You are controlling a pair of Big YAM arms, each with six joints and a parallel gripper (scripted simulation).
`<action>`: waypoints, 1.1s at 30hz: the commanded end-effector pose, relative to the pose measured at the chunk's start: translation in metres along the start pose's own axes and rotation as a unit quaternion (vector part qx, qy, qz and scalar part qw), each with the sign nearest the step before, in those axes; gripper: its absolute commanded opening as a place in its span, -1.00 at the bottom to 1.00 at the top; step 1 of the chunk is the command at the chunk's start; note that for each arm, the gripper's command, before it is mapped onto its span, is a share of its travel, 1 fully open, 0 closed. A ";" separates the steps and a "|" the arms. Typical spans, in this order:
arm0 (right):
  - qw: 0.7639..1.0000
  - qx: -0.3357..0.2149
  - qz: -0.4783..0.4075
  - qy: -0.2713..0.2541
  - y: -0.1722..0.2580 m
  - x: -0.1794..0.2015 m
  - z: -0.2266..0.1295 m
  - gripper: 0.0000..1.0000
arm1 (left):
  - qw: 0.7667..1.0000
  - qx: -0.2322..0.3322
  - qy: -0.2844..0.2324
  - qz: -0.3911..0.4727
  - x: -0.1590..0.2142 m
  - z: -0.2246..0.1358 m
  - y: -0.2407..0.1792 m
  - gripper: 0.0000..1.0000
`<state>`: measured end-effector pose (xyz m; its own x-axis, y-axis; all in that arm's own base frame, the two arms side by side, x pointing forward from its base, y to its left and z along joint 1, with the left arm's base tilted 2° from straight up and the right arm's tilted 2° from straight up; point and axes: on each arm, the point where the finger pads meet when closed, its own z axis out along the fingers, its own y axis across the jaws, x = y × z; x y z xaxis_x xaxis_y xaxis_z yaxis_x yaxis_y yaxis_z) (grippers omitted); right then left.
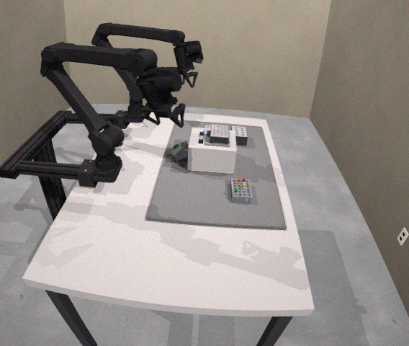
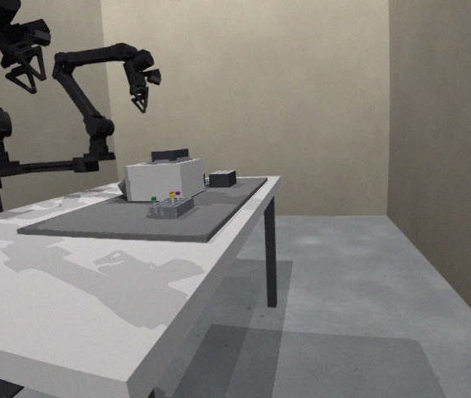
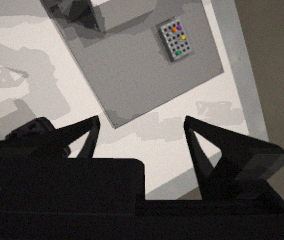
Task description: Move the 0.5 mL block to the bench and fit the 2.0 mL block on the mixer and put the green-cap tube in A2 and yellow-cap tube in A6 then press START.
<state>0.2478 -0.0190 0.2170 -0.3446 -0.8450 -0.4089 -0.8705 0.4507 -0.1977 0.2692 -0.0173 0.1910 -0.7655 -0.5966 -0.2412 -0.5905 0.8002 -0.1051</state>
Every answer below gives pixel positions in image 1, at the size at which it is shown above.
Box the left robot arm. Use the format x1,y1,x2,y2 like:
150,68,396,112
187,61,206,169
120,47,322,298
91,22,204,119

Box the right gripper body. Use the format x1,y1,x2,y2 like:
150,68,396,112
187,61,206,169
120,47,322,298
142,92,182,119

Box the grey flat rectangular mat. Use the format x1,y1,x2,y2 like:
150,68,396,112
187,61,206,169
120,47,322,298
146,120,287,230

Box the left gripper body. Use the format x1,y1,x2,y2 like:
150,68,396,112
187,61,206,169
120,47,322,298
176,56,195,76

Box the grey tube rack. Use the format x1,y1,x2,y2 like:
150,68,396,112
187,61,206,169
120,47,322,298
230,178,253,203

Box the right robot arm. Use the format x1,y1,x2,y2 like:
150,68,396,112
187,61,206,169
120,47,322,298
40,42,182,178

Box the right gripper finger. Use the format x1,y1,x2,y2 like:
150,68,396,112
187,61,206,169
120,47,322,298
141,112,161,125
170,103,186,128

